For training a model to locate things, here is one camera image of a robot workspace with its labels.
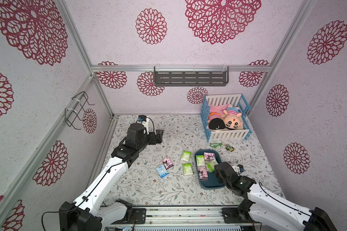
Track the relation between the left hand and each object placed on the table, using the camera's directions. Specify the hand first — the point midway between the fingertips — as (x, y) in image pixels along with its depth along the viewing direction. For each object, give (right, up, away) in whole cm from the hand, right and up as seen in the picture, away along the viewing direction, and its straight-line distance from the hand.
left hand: (156, 132), depth 77 cm
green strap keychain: (+40, -10, +26) cm, 49 cm away
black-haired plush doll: (+39, +5, +24) cm, 46 cm away
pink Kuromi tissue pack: (+32, -16, +13) cm, 38 cm away
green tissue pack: (+26, -18, +11) cm, 33 cm away
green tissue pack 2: (+31, -19, +6) cm, 37 cm away
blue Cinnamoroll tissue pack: (+3, -24, +10) cm, 26 cm away
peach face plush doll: (+50, +10, +23) cm, 56 cm away
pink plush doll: (+43, +15, +33) cm, 56 cm away
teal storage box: (+33, -30, +8) cm, 45 cm away
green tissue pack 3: (+18, -16, +17) cm, 30 cm away
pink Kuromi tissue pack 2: (+27, -25, +9) cm, 38 cm away
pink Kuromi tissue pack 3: (+6, -20, +13) cm, 24 cm away
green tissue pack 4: (+18, -23, +11) cm, 31 cm away
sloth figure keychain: (+48, -11, +23) cm, 55 cm away
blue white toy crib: (+59, +24, +32) cm, 71 cm away
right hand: (+34, -20, +8) cm, 40 cm away
